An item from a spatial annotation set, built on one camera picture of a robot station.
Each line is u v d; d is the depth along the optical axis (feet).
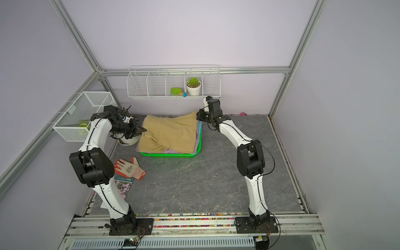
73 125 2.28
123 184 2.84
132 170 3.01
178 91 3.28
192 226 2.47
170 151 2.93
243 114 4.06
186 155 2.93
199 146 3.02
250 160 1.83
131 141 3.41
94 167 1.72
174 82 3.24
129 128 2.62
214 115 2.48
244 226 2.41
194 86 2.99
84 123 2.45
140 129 2.79
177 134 2.92
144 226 2.42
